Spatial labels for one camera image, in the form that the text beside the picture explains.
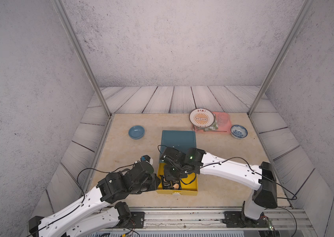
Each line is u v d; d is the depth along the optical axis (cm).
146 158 64
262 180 42
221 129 111
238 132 108
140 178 51
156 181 59
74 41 81
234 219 73
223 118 111
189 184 58
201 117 115
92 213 45
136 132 108
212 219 74
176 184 69
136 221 73
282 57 87
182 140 79
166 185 69
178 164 53
